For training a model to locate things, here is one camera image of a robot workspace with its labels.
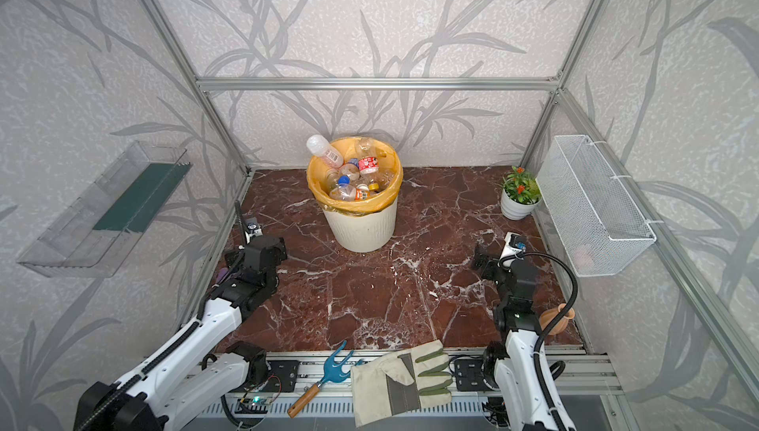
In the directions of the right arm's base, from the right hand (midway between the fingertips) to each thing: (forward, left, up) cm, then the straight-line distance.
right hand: (492, 246), depth 83 cm
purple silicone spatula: (-1, +83, -13) cm, 84 cm away
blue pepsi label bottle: (+19, +40, +13) cm, 47 cm away
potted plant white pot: (+18, -13, +1) cm, 22 cm away
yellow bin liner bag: (+23, +29, +13) cm, 39 cm away
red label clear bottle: (+21, +35, +16) cm, 44 cm away
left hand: (0, +66, +3) cm, 66 cm away
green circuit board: (-35, +63, -15) cm, 74 cm away
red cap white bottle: (+18, +47, +22) cm, 55 cm away
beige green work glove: (-32, +26, -12) cm, 43 cm away
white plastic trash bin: (+4, +37, +1) cm, 37 cm away
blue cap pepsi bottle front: (+9, +41, +14) cm, 45 cm away
